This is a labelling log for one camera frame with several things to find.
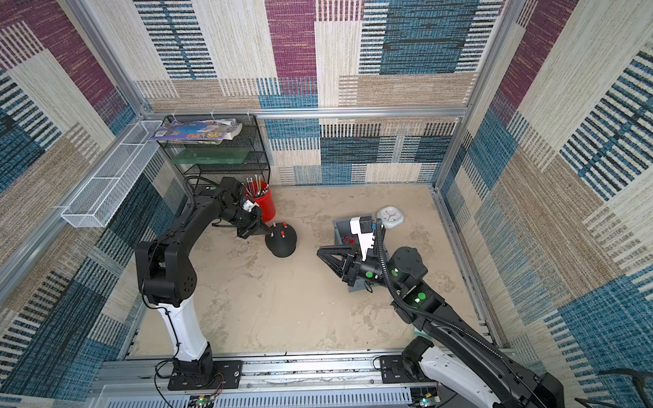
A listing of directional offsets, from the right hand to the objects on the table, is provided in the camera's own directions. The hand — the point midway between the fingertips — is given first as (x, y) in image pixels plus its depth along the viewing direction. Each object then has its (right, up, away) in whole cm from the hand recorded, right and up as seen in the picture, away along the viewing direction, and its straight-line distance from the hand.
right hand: (322, 255), depth 61 cm
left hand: (-18, +4, +27) cm, 33 cm away
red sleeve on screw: (-15, +3, +29) cm, 33 cm away
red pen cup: (-24, +18, +36) cm, 47 cm away
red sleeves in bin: (+10, -1, +41) cm, 42 cm away
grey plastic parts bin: (+8, +1, +41) cm, 41 cm away
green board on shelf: (-42, +31, +35) cm, 63 cm away
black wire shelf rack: (-30, +31, +55) cm, 70 cm away
